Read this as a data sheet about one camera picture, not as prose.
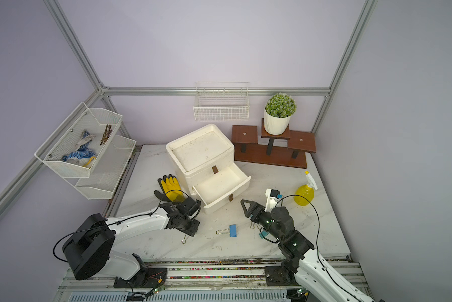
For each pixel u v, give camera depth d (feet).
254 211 2.18
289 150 3.73
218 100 3.14
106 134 2.67
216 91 3.04
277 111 2.75
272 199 2.26
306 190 2.89
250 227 2.89
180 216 2.12
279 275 2.41
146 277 2.22
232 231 2.82
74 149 2.34
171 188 3.23
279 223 1.85
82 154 2.34
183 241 2.73
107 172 3.04
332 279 1.56
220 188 2.97
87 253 1.39
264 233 2.79
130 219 1.67
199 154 2.77
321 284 1.61
